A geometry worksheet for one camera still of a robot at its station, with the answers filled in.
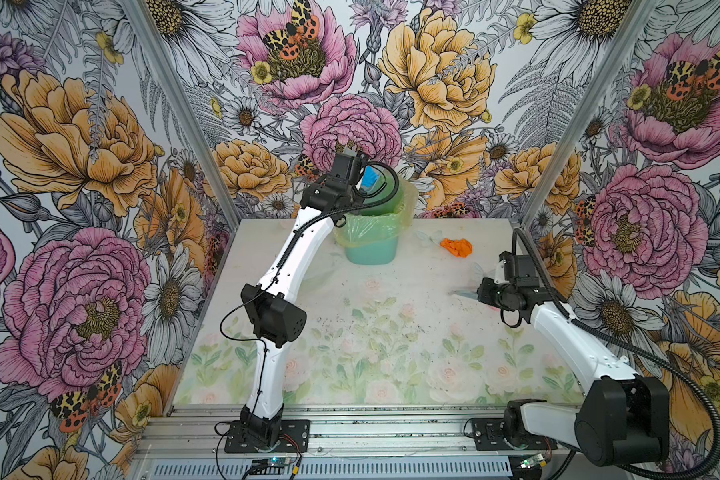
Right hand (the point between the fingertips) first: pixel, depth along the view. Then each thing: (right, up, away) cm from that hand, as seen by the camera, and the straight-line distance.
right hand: (481, 298), depth 86 cm
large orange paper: (+2, +14, +26) cm, 30 cm away
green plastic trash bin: (-31, +12, +18) cm, 38 cm away
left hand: (-39, +28, -2) cm, 48 cm away
